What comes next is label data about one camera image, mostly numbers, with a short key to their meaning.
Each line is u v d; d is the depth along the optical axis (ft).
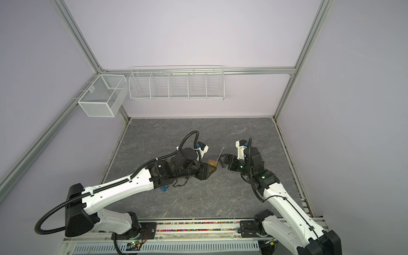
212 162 2.30
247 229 2.41
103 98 3.18
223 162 2.32
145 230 2.43
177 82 3.25
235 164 2.23
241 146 2.31
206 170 2.03
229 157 2.23
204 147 2.12
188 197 2.74
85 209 1.31
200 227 2.51
